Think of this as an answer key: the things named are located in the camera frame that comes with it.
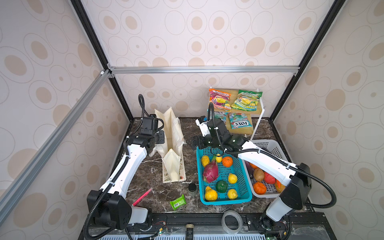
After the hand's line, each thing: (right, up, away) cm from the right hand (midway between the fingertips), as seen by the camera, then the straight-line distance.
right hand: (192, 138), depth 76 cm
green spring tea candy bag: (+29, +20, +3) cm, 35 cm away
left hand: (-16, +3, +4) cm, 17 cm away
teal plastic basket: (+18, -24, +13) cm, 33 cm away
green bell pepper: (+16, -26, +4) cm, 31 cm away
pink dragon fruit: (+10, -20, +7) cm, 23 cm away
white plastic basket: (+51, -6, +18) cm, 55 cm away
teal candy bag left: (+19, +14, +21) cm, 32 cm away
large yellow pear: (+10, -30, +1) cm, 31 cm away
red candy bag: (+16, +20, +3) cm, 25 cm away
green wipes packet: (-7, -34, +2) cm, 35 cm away
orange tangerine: (+21, -15, +14) cm, 29 cm away
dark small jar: (0, -25, 0) cm, 25 cm away
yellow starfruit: (+8, -15, +15) cm, 22 cm away
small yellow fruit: (+16, -14, +16) cm, 27 cm away
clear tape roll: (+22, -38, -3) cm, 44 cm away
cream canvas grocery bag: (-10, -13, +3) cm, 17 cm away
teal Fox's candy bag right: (+29, +10, +18) cm, 36 cm away
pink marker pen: (-28, -32, +5) cm, 43 cm away
